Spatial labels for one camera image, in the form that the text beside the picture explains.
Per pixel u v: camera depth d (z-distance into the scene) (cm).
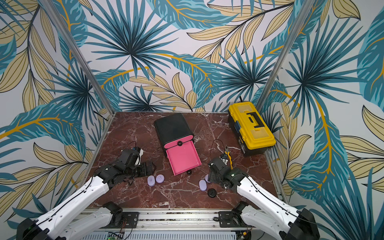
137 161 65
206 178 86
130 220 73
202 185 84
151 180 84
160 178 85
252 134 87
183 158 86
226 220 73
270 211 44
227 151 98
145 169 69
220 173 60
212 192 81
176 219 75
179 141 84
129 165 61
